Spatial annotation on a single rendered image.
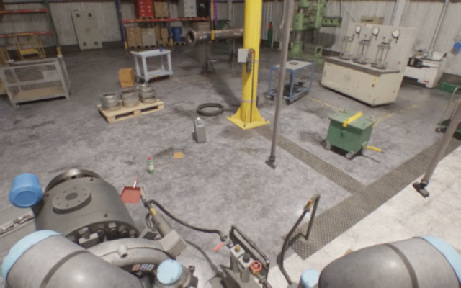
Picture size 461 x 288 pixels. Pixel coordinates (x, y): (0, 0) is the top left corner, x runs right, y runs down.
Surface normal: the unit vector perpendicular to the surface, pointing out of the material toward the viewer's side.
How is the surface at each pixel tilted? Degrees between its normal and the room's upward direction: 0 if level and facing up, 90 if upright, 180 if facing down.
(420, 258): 11
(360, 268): 39
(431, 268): 31
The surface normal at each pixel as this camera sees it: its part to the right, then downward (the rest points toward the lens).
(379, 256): -0.29, -0.89
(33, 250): 0.00, -0.84
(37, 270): -0.16, -0.59
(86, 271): 0.51, -0.77
